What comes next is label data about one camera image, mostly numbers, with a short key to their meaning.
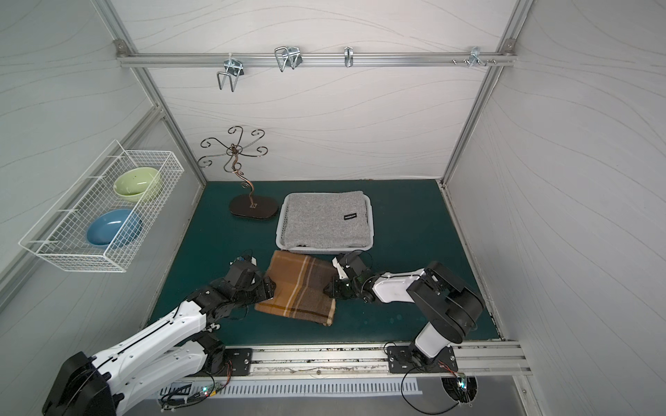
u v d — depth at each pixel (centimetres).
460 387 72
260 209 111
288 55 77
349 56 78
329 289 85
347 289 77
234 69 78
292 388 70
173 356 57
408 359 69
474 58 77
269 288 76
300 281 86
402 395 64
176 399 69
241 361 73
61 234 58
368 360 75
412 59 191
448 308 45
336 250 87
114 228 66
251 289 68
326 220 93
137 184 73
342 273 81
